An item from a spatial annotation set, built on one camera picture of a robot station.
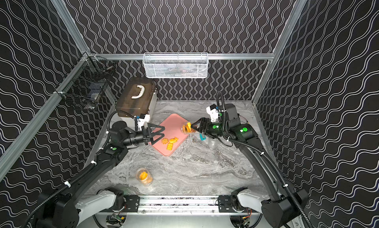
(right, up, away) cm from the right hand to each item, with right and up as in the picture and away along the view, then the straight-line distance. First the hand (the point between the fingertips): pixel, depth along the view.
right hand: (195, 126), depth 70 cm
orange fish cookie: (-13, -11, +28) cm, 32 cm away
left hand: (-15, -2, -1) cm, 15 cm away
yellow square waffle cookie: (-16, -14, +25) cm, 33 cm away
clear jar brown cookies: (-3, -1, +1) cm, 4 cm away
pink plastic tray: (-14, -9, +29) cm, 33 cm away
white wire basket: (-15, +48, +56) cm, 75 cm away
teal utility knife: (+5, -10, +30) cm, 32 cm away
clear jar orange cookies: (-27, -26, +7) cm, 38 cm away
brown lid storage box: (-36, +18, +25) cm, 47 cm away
